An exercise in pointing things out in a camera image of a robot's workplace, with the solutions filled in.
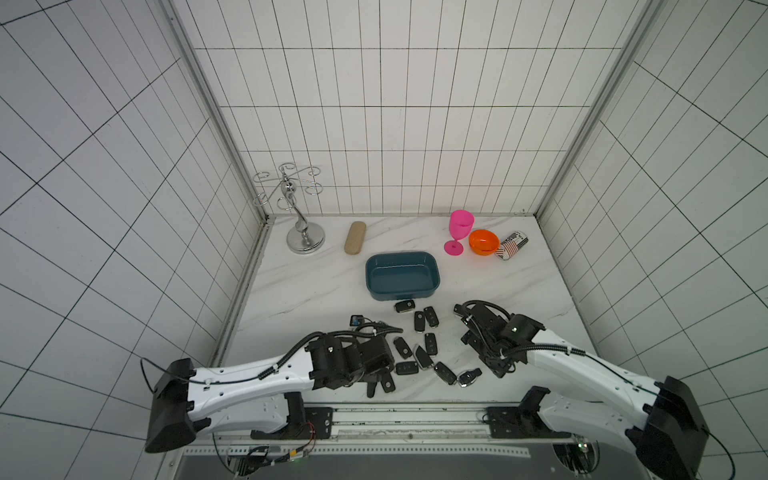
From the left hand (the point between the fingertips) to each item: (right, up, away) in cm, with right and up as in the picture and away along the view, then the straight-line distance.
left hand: (358, 370), depth 74 cm
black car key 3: (+12, +2, +11) cm, 16 cm away
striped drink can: (+53, +31, +33) cm, 70 cm away
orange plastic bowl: (+43, +32, +34) cm, 63 cm away
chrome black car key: (+29, -5, +5) cm, 30 cm away
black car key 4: (+20, +2, +11) cm, 23 cm away
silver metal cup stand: (-24, +34, +37) cm, 56 cm away
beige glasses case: (-5, +34, +36) cm, 50 cm away
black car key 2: (+17, +8, +16) cm, 25 cm away
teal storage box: (+13, +21, +28) cm, 37 cm away
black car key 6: (+23, -3, +5) cm, 24 cm away
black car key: (+21, +9, +17) cm, 29 cm away
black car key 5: (+13, -3, +7) cm, 15 cm away
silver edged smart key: (+18, -1, +10) cm, 20 cm away
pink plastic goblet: (+33, +38, +28) cm, 58 cm away
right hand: (+30, +4, +8) cm, 31 cm away
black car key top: (+13, +12, +20) cm, 27 cm away
